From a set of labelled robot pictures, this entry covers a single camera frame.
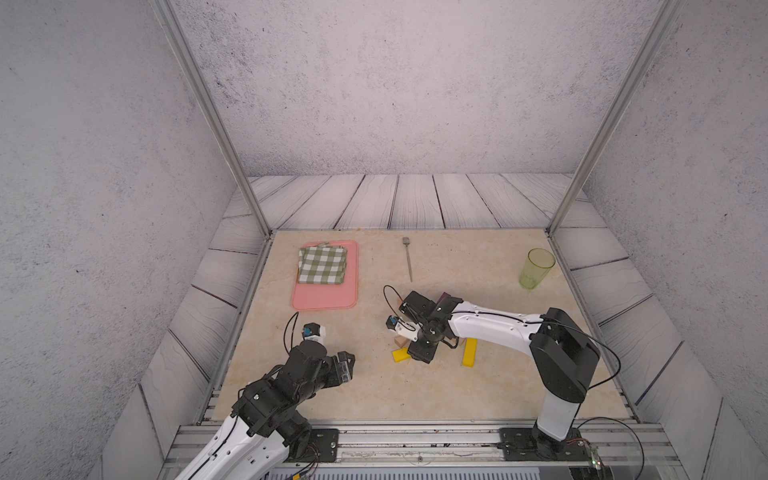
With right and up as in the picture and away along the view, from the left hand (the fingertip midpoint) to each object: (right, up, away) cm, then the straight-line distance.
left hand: (348, 363), depth 75 cm
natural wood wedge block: (+14, +2, +12) cm, 18 cm away
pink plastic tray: (-10, +13, +28) cm, 32 cm away
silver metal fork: (+16, +32, +42) cm, 55 cm away
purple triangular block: (+28, +14, +24) cm, 39 cm away
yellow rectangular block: (+13, -1, +11) cm, 17 cm away
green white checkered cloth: (-14, +23, +33) cm, 43 cm away
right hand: (+19, +1, +11) cm, 22 cm away
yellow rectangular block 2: (+33, -2, +13) cm, 36 cm away
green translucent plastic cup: (+56, +24, +18) cm, 63 cm away
